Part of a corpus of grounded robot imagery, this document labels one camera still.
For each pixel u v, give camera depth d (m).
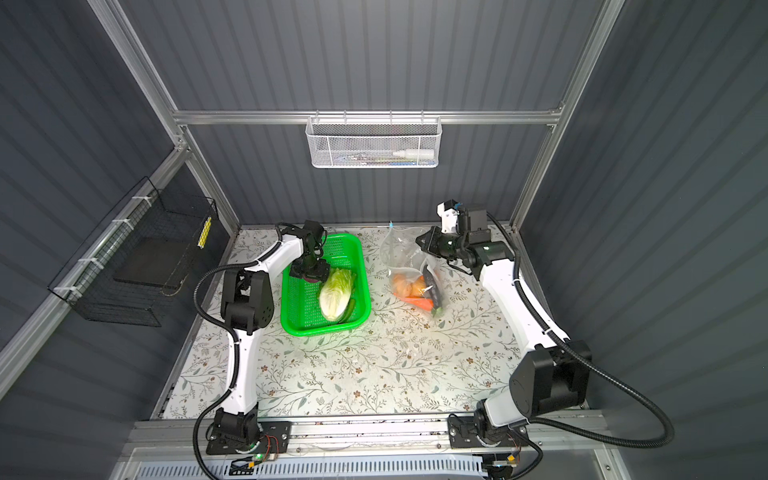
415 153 0.90
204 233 0.83
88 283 0.62
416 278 0.80
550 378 0.41
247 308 0.62
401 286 0.89
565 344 0.42
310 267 0.91
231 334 0.61
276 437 0.72
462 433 0.74
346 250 1.08
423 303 0.91
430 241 0.69
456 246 0.67
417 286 0.91
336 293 0.91
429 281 0.94
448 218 0.72
